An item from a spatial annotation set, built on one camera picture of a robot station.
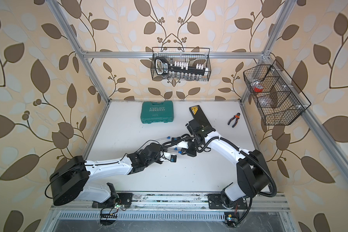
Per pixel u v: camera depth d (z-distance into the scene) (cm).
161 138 100
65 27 79
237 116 108
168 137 99
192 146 71
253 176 43
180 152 80
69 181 43
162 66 85
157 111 108
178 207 74
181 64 82
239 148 48
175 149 61
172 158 72
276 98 82
